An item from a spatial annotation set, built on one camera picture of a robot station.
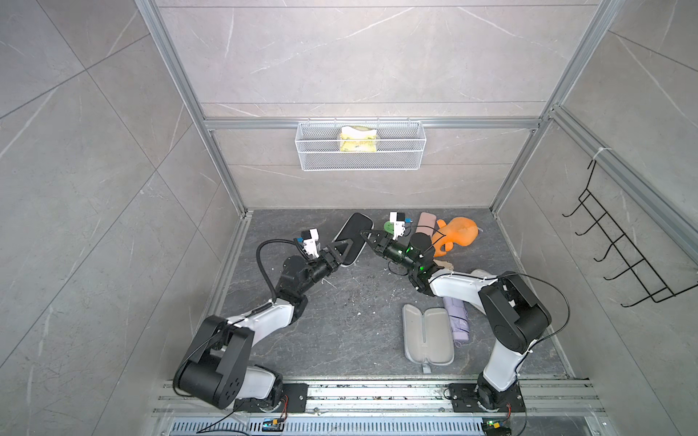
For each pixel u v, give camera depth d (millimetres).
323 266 721
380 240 757
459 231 1040
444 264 993
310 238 750
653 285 602
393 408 729
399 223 784
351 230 800
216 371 423
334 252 715
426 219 1146
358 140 878
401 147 1007
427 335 837
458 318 843
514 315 482
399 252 749
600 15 688
